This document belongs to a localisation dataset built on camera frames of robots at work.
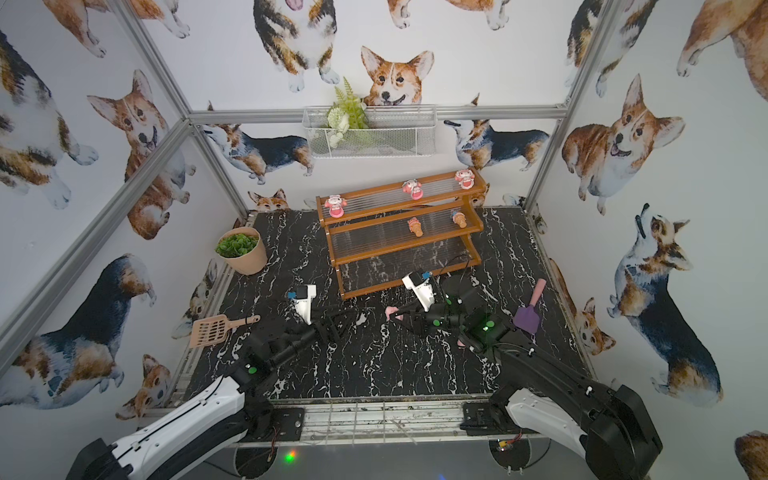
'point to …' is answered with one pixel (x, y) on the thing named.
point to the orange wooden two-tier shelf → (379, 236)
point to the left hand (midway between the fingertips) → (350, 307)
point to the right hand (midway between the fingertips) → (392, 315)
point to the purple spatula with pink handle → (527, 317)
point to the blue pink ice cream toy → (459, 218)
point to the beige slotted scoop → (207, 330)
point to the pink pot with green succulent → (242, 246)
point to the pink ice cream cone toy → (415, 226)
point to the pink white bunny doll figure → (465, 178)
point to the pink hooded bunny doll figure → (336, 204)
